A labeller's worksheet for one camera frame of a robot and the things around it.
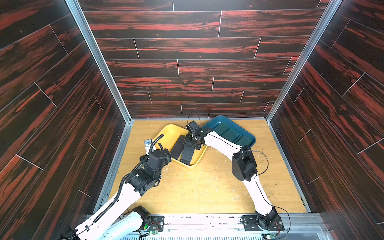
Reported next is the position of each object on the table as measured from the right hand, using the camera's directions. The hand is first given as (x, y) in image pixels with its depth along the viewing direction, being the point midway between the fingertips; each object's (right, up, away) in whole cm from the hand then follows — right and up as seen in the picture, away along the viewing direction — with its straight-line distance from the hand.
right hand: (189, 142), depth 99 cm
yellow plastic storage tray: (-16, +3, +9) cm, 19 cm away
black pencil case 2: (-1, -7, -5) cm, 9 cm away
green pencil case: (+37, +1, +2) cm, 38 cm away
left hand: (-15, -4, -22) cm, 27 cm away
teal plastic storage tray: (+37, +8, +8) cm, 39 cm away
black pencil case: (-9, -5, -3) cm, 10 cm away
